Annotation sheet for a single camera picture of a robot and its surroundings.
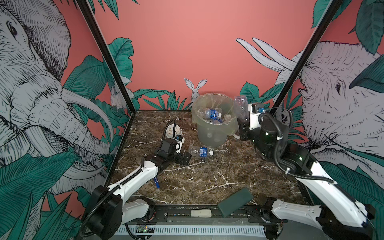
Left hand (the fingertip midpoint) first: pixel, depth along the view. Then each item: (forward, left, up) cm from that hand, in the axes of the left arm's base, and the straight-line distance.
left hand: (185, 152), depth 84 cm
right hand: (-2, -24, +31) cm, 39 cm away
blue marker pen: (-13, +16, -12) cm, 24 cm away
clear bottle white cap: (+21, -15, +9) cm, 27 cm away
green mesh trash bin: (+11, -16, +1) cm, 20 cm away
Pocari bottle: (+3, -9, -7) cm, 12 cm away
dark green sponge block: (-25, -27, -12) cm, 38 cm away
